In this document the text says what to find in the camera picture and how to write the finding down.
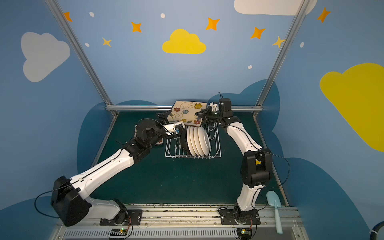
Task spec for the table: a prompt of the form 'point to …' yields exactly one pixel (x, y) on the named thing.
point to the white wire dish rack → (174, 149)
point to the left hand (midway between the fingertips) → (170, 114)
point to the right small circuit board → (245, 233)
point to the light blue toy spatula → (273, 199)
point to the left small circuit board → (118, 232)
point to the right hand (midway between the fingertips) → (195, 111)
